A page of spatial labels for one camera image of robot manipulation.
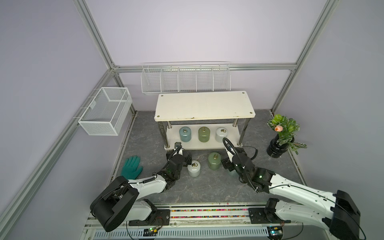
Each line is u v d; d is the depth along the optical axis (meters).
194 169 0.83
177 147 0.74
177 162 0.65
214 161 0.85
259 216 0.74
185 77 0.98
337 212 0.41
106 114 0.83
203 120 1.15
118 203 0.42
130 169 0.89
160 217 0.74
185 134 0.91
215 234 0.64
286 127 0.74
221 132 0.90
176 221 0.74
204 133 0.91
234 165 0.59
